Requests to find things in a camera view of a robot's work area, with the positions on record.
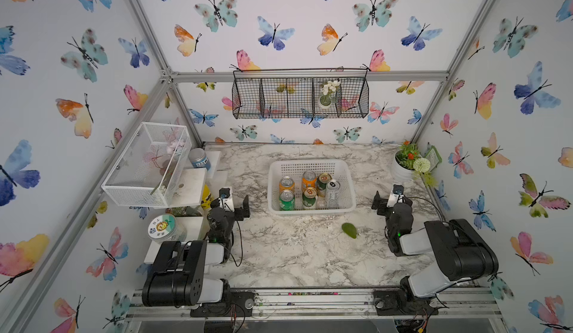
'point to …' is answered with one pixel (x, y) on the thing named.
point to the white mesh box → (151, 167)
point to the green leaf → (349, 229)
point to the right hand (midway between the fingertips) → (393, 191)
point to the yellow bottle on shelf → (206, 198)
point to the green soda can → (286, 200)
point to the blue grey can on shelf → (198, 158)
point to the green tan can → (321, 183)
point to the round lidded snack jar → (165, 228)
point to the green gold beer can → (309, 196)
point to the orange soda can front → (286, 183)
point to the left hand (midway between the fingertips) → (237, 193)
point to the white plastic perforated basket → (339, 169)
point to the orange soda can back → (309, 179)
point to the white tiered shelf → (190, 193)
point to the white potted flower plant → (407, 164)
